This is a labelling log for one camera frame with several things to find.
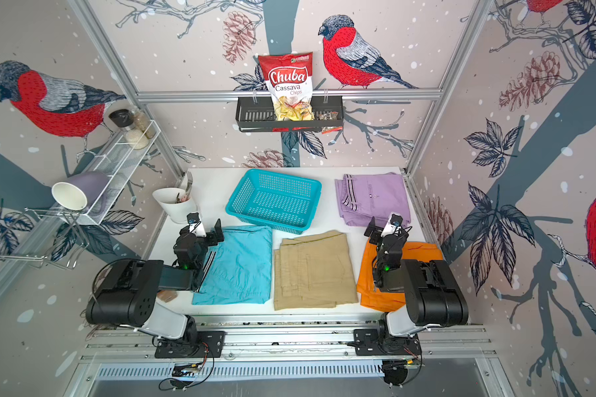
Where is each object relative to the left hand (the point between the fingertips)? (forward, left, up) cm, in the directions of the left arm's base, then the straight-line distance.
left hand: (210, 215), depth 91 cm
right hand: (-1, -66, -1) cm, 66 cm away
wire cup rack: (-22, +29, +24) cm, 44 cm away
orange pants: (-27, -59, -10) cm, 66 cm away
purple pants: (+16, -62, -9) cm, 65 cm away
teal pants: (-18, -11, -9) cm, 23 cm away
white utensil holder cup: (+6, +14, 0) cm, 15 cm away
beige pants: (-17, -39, -10) cm, 44 cm away
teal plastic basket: (+16, -22, -12) cm, 30 cm away
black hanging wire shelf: (+33, -17, +22) cm, 43 cm away
